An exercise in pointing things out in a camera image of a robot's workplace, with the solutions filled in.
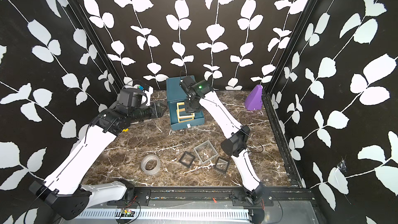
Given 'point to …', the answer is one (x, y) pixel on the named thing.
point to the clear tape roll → (151, 164)
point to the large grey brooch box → (205, 152)
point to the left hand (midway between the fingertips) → (163, 105)
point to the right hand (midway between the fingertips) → (189, 108)
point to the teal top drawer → (199, 118)
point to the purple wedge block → (254, 99)
